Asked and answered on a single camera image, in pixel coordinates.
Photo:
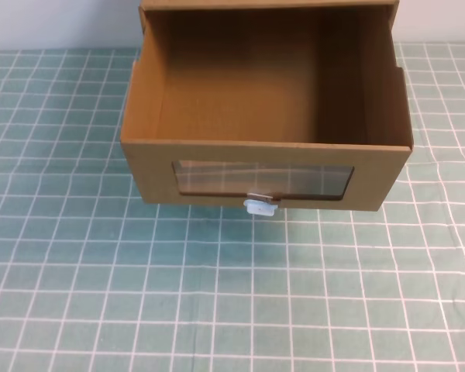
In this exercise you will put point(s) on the cyan checkered tablecloth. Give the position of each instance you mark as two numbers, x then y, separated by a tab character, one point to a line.
94	279

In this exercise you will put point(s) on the brown cardboard shoebox cabinet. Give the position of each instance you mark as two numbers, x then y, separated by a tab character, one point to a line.
161	5

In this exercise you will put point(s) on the brown cardboard drawer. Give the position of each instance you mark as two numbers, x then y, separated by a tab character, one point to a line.
267	109

